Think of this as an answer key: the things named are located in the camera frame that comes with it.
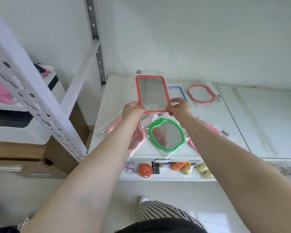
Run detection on white red round pack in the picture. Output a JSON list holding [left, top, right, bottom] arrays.
[[123, 161, 137, 174]]

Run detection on person's left forearm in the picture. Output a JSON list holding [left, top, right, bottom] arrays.
[[22, 118, 144, 233]]

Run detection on blue rectangular mirror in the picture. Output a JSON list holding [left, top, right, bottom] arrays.
[[167, 83, 189, 102]]

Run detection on person's right forearm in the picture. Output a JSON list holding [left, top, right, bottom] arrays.
[[179, 116, 291, 233]]

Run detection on clear tape strip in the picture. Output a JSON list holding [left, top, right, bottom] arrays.
[[230, 86, 279, 156]]

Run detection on black printed shirt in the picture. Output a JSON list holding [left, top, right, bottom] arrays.
[[115, 217, 208, 233]]

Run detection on person's left hand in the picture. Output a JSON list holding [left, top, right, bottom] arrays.
[[122, 101, 146, 124]]

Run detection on red rectangular mirror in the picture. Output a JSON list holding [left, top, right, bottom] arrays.
[[135, 69, 172, 114]]

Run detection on orange bottle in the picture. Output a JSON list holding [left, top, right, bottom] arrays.
[[170, 162, 189, 172]]

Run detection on orange round lid container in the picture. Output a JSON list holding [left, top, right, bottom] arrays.
[[138, 163, 153, 178]]

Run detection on person's right hand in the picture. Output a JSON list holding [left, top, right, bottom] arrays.
[[166, 97, 192, 129]]

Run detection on brown cardboard box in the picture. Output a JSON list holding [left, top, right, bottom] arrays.
[[0, 137, 88, 179]]

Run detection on white storage box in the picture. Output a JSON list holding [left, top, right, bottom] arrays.
[[0, 65, 66, 112], [0, 110, 54, 145]]

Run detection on pink package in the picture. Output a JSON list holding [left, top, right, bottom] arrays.
[[0, 77, 15, 105]]

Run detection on black white striped trousers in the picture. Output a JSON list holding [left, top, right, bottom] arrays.
[[135, 201, 207, 231]]

